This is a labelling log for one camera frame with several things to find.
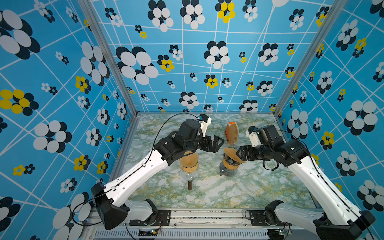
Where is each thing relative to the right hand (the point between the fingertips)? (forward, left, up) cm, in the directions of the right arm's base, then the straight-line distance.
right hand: (244, 152), depth 72 cm
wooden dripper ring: (-2, +6, -12) cm, 14 cm away
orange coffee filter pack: (+26, 0, -17) cm, 31 cm away
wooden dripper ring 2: (-5, +27, -10) cm, 29 cm away
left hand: (+1, +13, +9) cm, 16 cm away
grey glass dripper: (+1, +5, -13) cm, 14 cm away
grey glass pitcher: (-2, +9, -16) cm, 18 cm away
